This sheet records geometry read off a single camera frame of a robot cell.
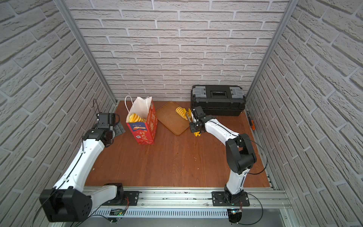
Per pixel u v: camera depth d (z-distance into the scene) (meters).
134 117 0.78
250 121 1.10
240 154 0.48
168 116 1.10
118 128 0.72
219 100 0.97
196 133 0.86
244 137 0.49
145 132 0.83
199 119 0.70
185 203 0.74
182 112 1.07
